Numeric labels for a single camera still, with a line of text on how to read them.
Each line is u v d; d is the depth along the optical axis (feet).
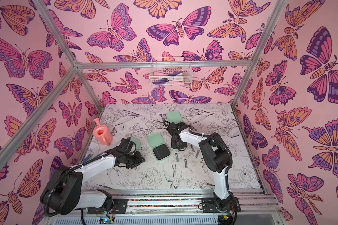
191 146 3.12
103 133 2.95
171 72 3.13
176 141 2.66
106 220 2.36
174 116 3.72
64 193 1.39
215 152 1.72
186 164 2.94
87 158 3.01
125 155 2.29
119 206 2.41
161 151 3.10
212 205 2.40
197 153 3.07
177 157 3.02
